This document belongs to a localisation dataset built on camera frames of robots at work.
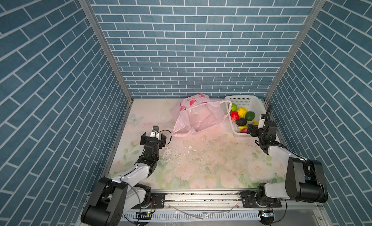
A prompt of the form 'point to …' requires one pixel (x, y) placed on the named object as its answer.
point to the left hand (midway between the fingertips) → (157, 133)
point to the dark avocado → (241, 121)
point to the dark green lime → (249, 116)
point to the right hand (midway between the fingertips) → (257, 126)
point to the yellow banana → (241, 127)
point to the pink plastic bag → (198, 113)
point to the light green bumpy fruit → (234, 107)
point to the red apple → (234, 116)
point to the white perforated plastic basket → (252, 103)
